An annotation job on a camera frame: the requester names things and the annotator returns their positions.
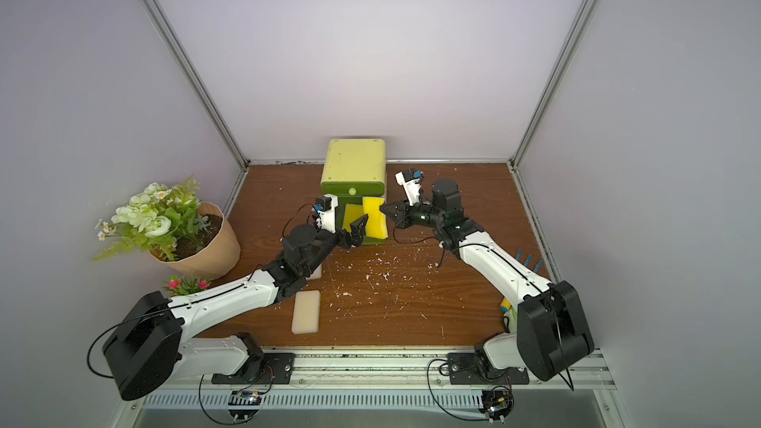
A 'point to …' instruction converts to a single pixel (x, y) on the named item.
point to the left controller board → (244, 397)
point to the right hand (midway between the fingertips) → (382, 201)
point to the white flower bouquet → (155, 219)
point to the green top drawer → (354, 188)
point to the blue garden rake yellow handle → (505, 304)
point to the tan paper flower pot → (219, 254)
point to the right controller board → (497, 403)
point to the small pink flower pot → (185, 285)
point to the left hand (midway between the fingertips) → (358, 212)
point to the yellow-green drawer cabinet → (353, 168)
